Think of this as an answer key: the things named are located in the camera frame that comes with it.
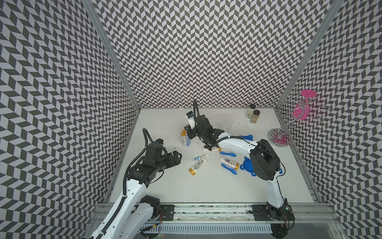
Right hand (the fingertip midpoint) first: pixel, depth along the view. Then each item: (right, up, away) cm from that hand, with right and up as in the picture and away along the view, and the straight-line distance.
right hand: (186, 128), depth 89 cm
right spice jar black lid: (+48, +7, +15) cm, 51 cm away
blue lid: (+43, -7, +13) cm, 46 cm away
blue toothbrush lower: (+26, -25, -1) cm, 36 cm away
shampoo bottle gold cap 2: (+26, -21, -1) cm, 33 cm away
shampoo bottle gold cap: (+21, -14, +4) cm, 26 cm away
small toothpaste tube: (+9, -18, +2) cm, 20 cm away
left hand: (-5, -16, -12) cm, 20 cm away
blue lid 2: (+56, -25, -2) cm, 62 cm away
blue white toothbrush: (+1, -10, +8) cm, 12 cm away
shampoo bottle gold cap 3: (+5, -25, -3) cm, 25 cm away
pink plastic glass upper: (+70, +20, -6) cm, 73 cm away
